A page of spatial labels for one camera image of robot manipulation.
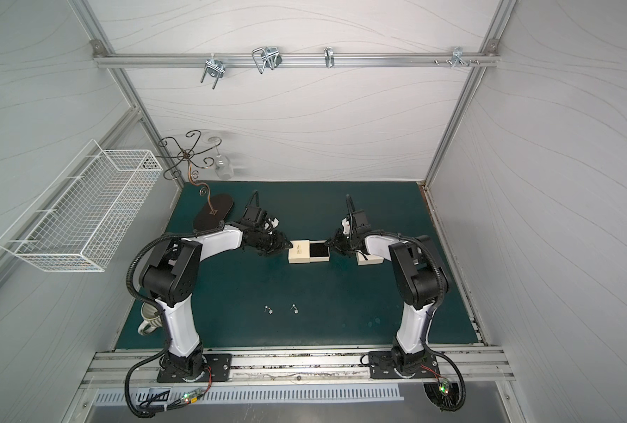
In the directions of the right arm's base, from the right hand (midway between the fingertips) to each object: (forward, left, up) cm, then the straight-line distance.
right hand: (326, 242), depth 97 cm
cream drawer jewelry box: (-11, -15, +7) cm, 20 cm away
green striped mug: (-32, +50, +5) cm, 59 cm away
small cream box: (-4, +7, -1) cm, 8 cm away
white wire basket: (-16, +65, +29) cm, 73 cm away
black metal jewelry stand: (+11, +49, -3) cm, 51 cm away
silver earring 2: (-24, +9, -3) cm, 26 cm away
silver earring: (-25, +17, -3) cm, 31 cm away
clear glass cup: (+20, +40, +18) cm, 48 cm away
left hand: (-4, +13, +1) cm, 14 cm away
